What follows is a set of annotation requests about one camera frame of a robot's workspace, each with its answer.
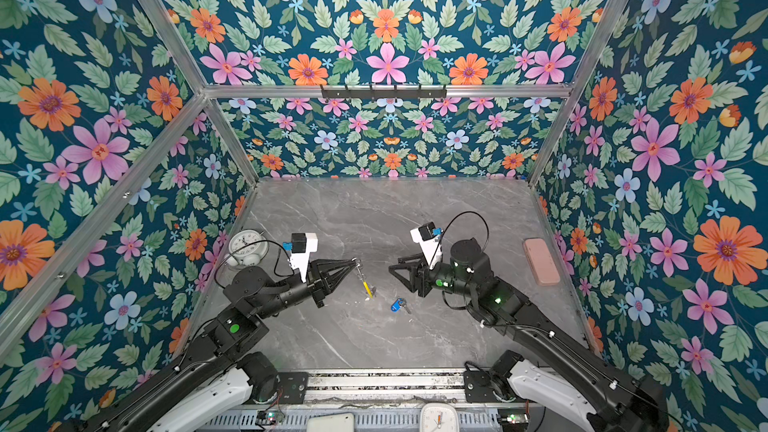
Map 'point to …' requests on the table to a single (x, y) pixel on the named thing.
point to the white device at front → (343, 422)
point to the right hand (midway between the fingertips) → (395, 264)
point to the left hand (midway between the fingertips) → (353, 263)
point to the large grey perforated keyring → (361, 272)
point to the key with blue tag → (398, 304)
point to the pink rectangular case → (542, 262)
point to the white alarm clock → (247, 247)
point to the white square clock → (438, 417)
